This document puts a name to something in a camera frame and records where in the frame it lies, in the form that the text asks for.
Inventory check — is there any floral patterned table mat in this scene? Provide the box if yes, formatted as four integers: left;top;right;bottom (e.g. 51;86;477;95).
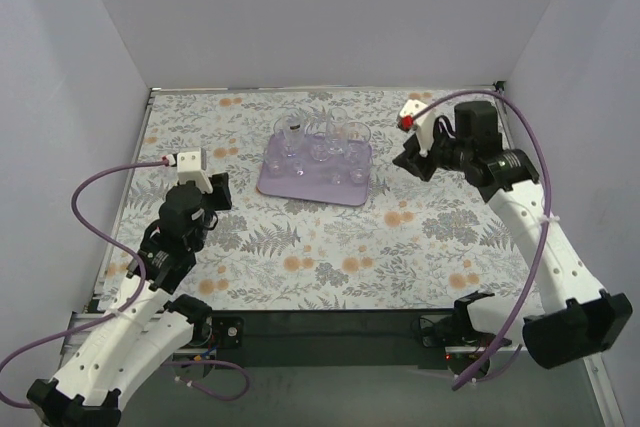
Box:
97;89;562;312

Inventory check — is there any tall clear glass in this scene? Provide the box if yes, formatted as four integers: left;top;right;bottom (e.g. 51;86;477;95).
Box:
325;107;349;155

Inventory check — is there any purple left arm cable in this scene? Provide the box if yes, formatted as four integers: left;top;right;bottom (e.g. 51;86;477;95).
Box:
0;159;251;407

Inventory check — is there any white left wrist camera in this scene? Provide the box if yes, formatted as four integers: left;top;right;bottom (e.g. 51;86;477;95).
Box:
176;147;213;194

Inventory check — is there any aluminium table frame rail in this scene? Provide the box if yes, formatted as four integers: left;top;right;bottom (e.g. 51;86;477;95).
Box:
39;311;126;427

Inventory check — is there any clear stemmed glass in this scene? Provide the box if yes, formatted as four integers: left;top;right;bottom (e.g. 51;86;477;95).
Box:
281;114;305;157

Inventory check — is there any clear wine glass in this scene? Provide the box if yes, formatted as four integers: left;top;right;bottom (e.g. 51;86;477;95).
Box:
289;157;307;177

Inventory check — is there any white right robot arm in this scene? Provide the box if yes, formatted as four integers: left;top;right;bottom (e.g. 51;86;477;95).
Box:
393;101;633;388

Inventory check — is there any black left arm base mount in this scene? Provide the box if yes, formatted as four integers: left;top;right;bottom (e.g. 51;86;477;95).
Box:
192;316;245;349

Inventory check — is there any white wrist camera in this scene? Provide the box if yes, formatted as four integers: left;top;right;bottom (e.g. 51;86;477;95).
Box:
397;99;436;157
176;147;213;194

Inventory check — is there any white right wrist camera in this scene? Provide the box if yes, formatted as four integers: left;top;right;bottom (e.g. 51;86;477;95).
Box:
397;99;436;157

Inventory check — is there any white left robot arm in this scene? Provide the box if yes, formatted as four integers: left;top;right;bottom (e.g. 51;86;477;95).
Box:
27;173;232;426

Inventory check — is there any lilac rectangular plastic tray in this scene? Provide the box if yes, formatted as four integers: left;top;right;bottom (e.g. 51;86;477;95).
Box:
257;140;373;207

